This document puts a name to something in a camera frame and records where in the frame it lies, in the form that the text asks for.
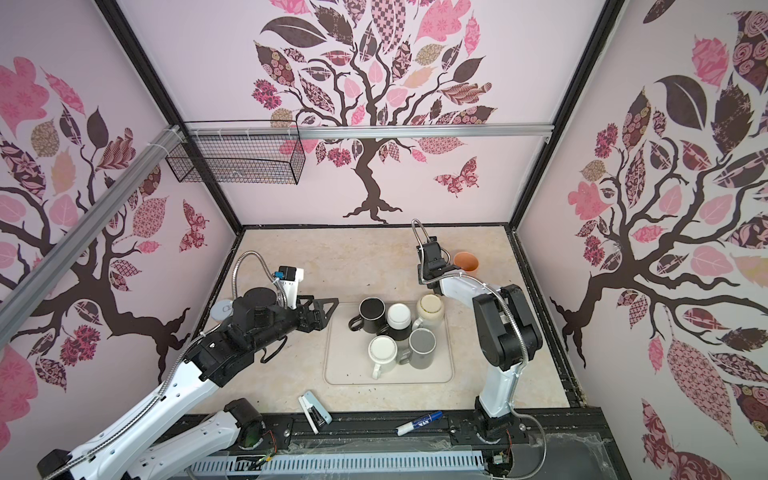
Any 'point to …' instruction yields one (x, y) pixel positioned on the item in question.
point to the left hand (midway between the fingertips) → (327, 305)
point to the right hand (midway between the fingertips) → (435, 264)
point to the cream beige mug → (431, 310)
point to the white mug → (382, 350)
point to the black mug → (372, 315)
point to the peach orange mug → (466, 261)
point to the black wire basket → (242, 160)
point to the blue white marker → (432, 417)
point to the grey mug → (421, 347)
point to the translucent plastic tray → (347, 360)
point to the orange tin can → (221, 310)
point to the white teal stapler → (315, 413)
